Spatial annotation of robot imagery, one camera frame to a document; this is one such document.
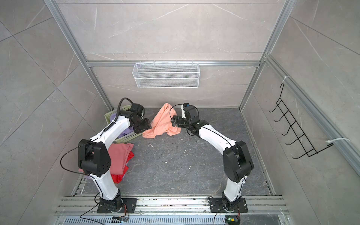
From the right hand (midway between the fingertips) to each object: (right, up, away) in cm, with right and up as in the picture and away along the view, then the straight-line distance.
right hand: (176, 119), depth 89 cm
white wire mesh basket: (-8, +32, +12) cm, 35 cm away
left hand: (-18, -4, +2) cm, 19 cm away
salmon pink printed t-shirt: (-11, -3, +10) cm, 15 cm away
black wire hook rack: (+58, -14, -31) cm, 67 cm away
